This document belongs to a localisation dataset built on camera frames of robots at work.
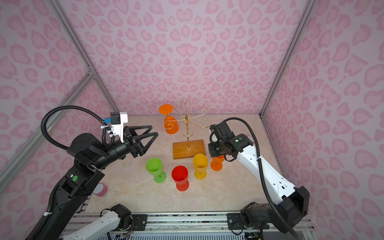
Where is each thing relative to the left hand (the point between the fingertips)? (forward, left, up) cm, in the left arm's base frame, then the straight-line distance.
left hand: (153, 132), depth 51 cm
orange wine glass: (+14, -3, -13) cm, 19 cm away
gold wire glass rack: (+22, -9, -27) cm, 36 cm away
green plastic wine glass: (+5, +9, -38) cm, 39 cm away
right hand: (+9, -23, -25) cm, 35 cm away
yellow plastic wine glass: (+6, -17, -37) cm, 41 cm away
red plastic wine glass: (-2, -6, -32) cm, 32 cm away
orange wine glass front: (+9, -27, -45) cm, 53 cm away
